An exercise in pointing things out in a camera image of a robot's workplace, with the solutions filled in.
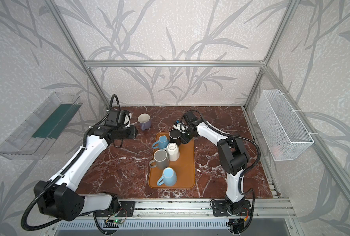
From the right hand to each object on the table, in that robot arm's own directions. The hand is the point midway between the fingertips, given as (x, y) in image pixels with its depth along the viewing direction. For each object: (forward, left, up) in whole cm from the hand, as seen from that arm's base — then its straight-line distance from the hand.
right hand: (183, 133), depth 95 cm
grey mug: (-20, +12, +5) cm, 24 cm away
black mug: (-3, +6, +3) cm, 7 cm away
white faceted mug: (-14, +6, +3) cm, 15 cm away
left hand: (-5, +25, +14) cm, 30 cm away
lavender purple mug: (+13, +28, -2) cm, 31 cm away
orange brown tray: (-20, -1, -9) cm, 21 cm away
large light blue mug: (-29, +7, +2) cm, 30 cm away
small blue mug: (-8, +13, +1) cm, 16 cm away
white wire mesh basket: (-18, -44, +26) cm, 54 cm away
